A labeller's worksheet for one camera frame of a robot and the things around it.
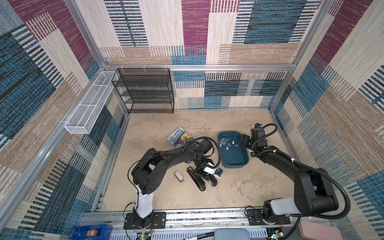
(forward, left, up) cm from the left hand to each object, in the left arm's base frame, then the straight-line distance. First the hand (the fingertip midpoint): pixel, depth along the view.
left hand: (210, 170), depth 86 cm
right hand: (+16, -23, +6) cm, 29 cm away
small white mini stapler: (-2, +18, -1) cm, 18 cm away
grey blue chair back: (-29, -7, 0) cm, 30 cm away
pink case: (-29, -47, -1) cm, 55 cm away
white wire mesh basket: (+14, +61, +30) cm, 70 cm away
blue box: (-28, +49, +2) cm, 57 cm away
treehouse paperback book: (+24, +18, -2) cm, 30 cm away
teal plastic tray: (+12, -16, -4) cm, 20 cm away
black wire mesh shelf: (+55, +44, +15) cm, 72 cm away
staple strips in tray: (+21, -11, -3) cm, 24 cm away
